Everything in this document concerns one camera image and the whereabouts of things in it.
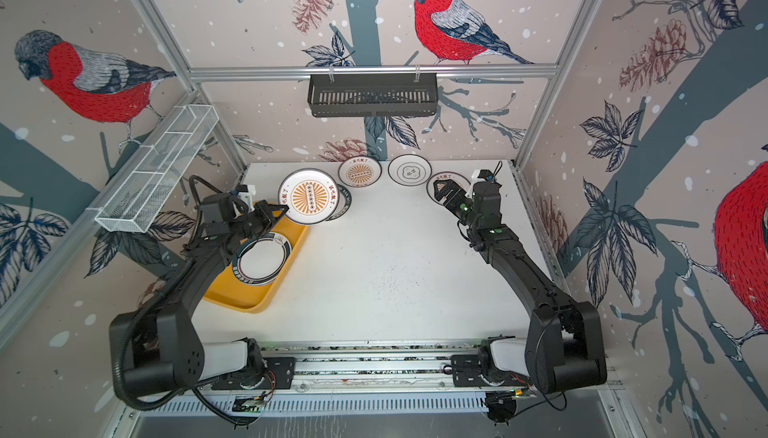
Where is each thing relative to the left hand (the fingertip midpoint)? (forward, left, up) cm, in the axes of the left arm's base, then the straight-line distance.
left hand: (285, 206), depth 82 cm
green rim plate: (+17, -13, -21) cm, 30 cm away
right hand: (+3, -44, +2) cm, 45 cm away
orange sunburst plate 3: (+30, -57, -21) cm, 67 cm away
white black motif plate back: (+33, -38, -19) cm, 53 cm away
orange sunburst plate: (+6, -6, -2) cm, 9 cm away
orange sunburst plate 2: (+32, -18, -20) cm, 41 cm away
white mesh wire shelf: (-1, +33, +10) cm, 34 cm away
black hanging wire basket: (+43, -26, +8) cm, 51 cm away
